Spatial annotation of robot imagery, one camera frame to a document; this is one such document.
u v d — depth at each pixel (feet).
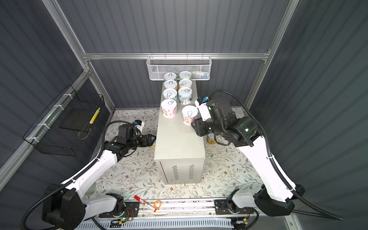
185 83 2.53
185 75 2.71
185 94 2.39
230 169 2.85
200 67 2.71
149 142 2.43
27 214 1.17
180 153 1.86
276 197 1.17
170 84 2.53
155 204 2.45
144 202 2.47
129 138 2.11
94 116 2.59
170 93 2.36
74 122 2.47
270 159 1.21
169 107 2.19
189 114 2.07
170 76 2.70
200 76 2.92
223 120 1.34
